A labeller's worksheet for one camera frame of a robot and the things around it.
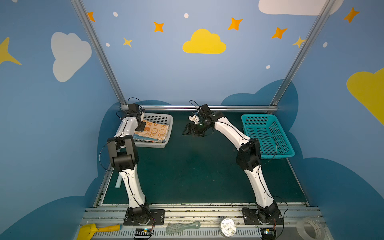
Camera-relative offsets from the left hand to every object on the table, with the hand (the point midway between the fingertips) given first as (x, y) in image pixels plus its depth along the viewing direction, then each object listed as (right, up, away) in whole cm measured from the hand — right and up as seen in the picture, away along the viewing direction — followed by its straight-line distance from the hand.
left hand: (134, 126), depth 100 cm
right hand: (+37, -5, -9) cm, 38 cm away
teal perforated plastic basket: (+98, -10, +5) cm, 98 cm away
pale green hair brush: (+32, -49, -30) cm, 66 cm away
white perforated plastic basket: (+12, +6, +19) cm, 23 cm away
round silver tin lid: (+56, -47, -32) cm, 80 cm away
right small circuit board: (+78, -54, -27) cm, 98 cm away
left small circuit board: (+15, -53, -27) cm, 61 cm away
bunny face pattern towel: (+8, -9, +1) cm, 12 cm away
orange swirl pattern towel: (+14, -4, +4) cm, 15 cm away
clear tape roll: (+99, -51, -32) cm, 116 cm away
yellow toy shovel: (-10, -50, -31) cm, 60 cm away
